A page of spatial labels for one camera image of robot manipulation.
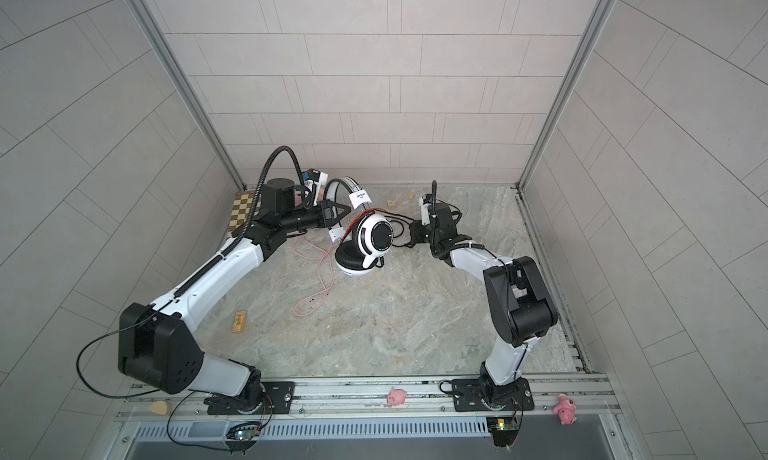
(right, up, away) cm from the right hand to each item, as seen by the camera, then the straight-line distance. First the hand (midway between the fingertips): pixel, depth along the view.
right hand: (410, 224), depth 94 cm
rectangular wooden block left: (-48, -27, -13) cm, 56 cm away
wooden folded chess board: (-60, +5, +11) cm, 61 cm away
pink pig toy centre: (-4, -40, -24) cm, 47 cm away
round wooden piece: (-60, -42, -25) cm, 77 cm away
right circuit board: (+20, -46, -26) cm, 57 cm away
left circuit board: (-37, -44, -30) cm, 65 cm away
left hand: (-15, +5, -19) cm, 25 cm away
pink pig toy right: (+35, -42, -26) cm, 60 cm away
